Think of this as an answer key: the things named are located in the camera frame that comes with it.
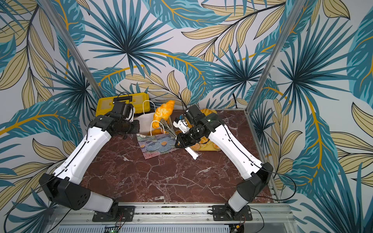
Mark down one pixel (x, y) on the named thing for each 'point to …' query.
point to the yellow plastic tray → (207, 145)
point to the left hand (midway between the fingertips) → (136, 129)
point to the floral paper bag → (154, 145)
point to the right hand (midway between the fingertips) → (178, 144)
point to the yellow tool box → (140, 100)
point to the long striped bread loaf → (162, 112)
